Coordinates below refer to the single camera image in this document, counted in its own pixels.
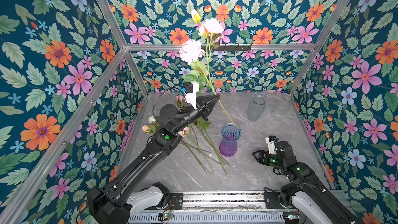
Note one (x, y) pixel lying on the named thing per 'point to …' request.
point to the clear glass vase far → (280, 111)
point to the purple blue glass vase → (230, 133)
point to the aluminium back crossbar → (219, 48)
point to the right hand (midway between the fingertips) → (255, 153)
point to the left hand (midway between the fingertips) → (220, 93)
